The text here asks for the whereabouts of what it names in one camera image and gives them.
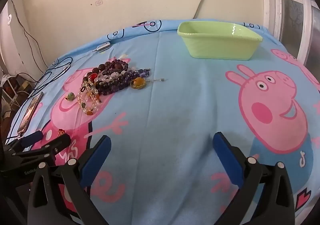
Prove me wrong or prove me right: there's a small white device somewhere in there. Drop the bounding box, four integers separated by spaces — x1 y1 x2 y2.
94 43 112 53

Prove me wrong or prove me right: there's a multicolour stone bracelet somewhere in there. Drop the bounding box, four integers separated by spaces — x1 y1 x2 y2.
77 81 102 115

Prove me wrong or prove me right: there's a black wall cable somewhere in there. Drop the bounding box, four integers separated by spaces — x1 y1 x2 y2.
10 0 48 68

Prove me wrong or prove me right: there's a white framed frosted window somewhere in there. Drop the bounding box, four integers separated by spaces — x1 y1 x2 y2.
259 0 320 66

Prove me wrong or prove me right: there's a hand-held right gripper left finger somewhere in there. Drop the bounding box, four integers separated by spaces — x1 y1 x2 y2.
27 135 112 225

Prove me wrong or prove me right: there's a dark purple bead bracelet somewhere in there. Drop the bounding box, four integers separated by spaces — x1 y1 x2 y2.
96 75 135 96

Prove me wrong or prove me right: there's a blue cartoon printed blanket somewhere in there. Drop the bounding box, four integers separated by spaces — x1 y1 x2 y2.
5 19 320 225

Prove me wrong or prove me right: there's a light green plastic basin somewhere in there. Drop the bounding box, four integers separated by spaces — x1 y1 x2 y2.
177 21 263 61

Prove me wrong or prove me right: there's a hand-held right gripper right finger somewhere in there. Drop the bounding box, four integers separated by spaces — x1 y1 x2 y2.
212 132 297 225

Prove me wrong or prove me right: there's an amber pendant with chain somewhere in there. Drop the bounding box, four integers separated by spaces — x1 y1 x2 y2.
130 77 165 90

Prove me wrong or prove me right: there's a smartphone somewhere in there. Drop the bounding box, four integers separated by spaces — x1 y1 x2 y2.
17 92 44 137

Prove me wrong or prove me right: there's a dark cable on blanket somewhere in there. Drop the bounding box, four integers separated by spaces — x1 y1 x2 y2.
5 57 73 145

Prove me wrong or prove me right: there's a brown bead bracelet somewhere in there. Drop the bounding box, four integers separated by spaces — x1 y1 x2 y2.
82 58 131 83

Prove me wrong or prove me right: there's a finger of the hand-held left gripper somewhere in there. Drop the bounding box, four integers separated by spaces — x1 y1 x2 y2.
11 134 71 163
5 131 43 152

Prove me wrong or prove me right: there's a white wire rack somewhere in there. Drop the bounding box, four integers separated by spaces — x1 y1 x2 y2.
1 74 25 107

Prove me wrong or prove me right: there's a purple crystal bracelet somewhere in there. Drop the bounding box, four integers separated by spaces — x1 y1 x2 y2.
127 68 150 78

